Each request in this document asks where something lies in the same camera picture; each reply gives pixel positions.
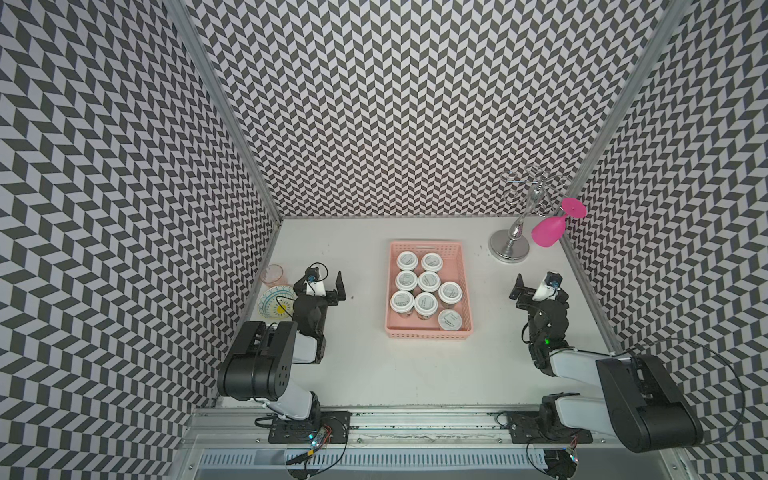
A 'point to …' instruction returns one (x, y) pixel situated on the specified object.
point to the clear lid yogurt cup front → (450, 320)
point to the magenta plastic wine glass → (548, 231)
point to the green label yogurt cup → (406, 280)
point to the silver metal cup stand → (544, 196)
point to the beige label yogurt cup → (407, 260)
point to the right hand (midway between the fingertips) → (533, 282)
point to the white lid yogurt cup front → (449, 294)
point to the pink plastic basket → (454, 268)
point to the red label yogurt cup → (431, 262)
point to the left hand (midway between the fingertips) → (325, 273)
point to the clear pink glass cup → (272, 275)
